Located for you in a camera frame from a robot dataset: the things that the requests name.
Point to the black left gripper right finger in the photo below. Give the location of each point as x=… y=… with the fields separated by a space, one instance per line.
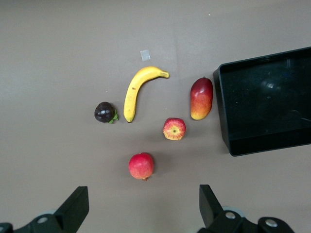
x=211 y=213

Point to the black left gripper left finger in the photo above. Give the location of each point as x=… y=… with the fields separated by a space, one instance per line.
x=70 y=213

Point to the red yellow apple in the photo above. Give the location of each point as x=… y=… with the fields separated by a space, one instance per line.
x=174 y=129

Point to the black plastic box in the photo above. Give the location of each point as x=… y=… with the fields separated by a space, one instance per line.
x=267 y=102

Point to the yellow banana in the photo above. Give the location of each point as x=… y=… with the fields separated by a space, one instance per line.
x=132 y=97

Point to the red pomegranate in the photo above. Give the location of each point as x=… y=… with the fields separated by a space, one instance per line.
x=141 y=166

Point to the dark purple eggplant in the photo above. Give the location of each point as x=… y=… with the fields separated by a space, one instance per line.
x=104 y=112

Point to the red orange mango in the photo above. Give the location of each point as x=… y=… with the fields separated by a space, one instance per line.
x=201 y=99

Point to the small clear tape piece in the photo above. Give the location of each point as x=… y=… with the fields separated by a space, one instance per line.
x=145 y=55

